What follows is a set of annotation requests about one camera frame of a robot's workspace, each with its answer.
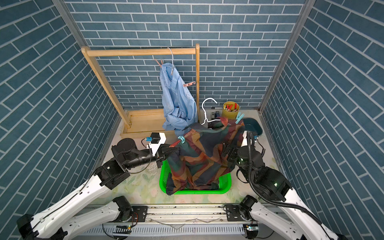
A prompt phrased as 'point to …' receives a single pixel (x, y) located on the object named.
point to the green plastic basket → (224, 183)
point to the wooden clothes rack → (139, 123)
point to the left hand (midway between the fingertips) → (181, 149)
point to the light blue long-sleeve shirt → (180, 107)
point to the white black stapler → (212, 116)
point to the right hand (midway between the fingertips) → (232, 145)
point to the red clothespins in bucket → (229, 107)
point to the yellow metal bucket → (230, 109)
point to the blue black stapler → (217, 114)
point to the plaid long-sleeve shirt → (198, 163)
